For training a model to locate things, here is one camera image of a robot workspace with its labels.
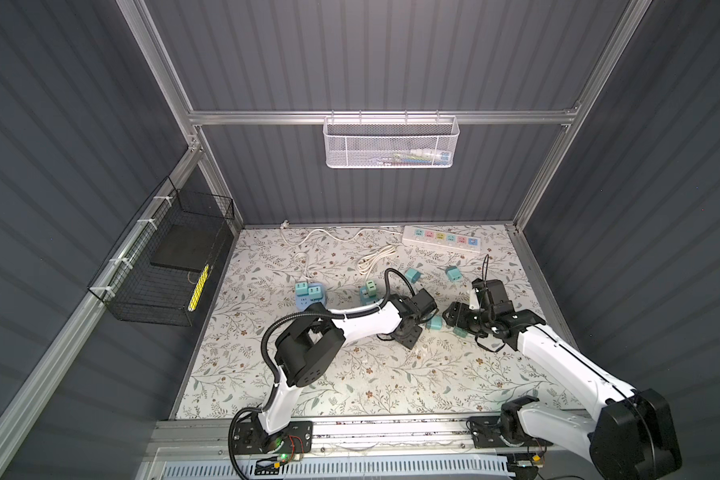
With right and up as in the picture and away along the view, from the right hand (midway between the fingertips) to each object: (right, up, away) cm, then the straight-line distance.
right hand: (455, 318), depth 85 cm
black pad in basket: (-71, +21, -10) cm, 75 cm away
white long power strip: (+5, +25, +28) cm, 37 cm away
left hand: (-13, -6, +5) cm, 16 cm away
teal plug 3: (-46, +7, +9) cm, 48 cm away
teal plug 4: (-42, +6, +8) cm, 43 cm away
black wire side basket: (-76, +15, -13) cm, 78 cm away
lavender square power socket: (-44, +6, +8) cm, 45 cm away
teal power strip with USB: (-26, +4, +11) cm, 29 cm away
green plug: (-24, +8, +9) cm, 27 cm away
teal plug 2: (+6, +12, +20) cm, 24 cm away
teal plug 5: (-4, -2, +5) cm, 7 cm away
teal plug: (-9, +11, +18) cm, 23 cm away
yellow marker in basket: (-65, +11, -16) cm, 68 cm away
